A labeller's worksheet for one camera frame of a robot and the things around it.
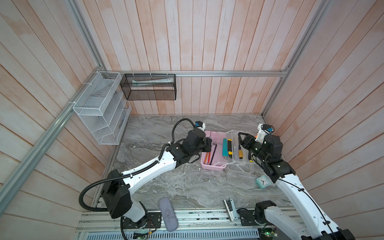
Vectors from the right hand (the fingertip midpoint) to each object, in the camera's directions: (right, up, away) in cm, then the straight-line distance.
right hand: (241, 134), depth 76 cm
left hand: (-15, -5, -1) cm, 16 cm away
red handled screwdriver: (-14, -16, +20) cm, 29 cm away
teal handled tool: (-5, -10, +15) cm, 19 cm away
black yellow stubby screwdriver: (-2, -9, +16) cm, 18 cm away
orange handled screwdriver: (-17, -18, +19) cm, 31 cm away
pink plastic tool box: (-10, -17, +8) cm, 21 cm away
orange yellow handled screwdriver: (+2, -11, +8) cm, 14 cm away
